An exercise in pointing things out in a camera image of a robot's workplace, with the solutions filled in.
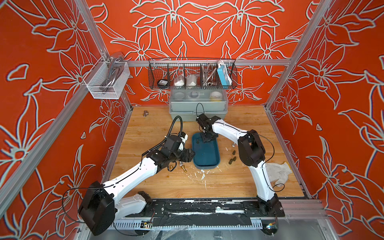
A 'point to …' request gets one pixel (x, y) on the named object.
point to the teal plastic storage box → (207, 153)
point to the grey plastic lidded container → (188, 104)
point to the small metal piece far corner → (145, 113)
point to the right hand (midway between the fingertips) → (204, 139)
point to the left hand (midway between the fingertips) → (191, 151)
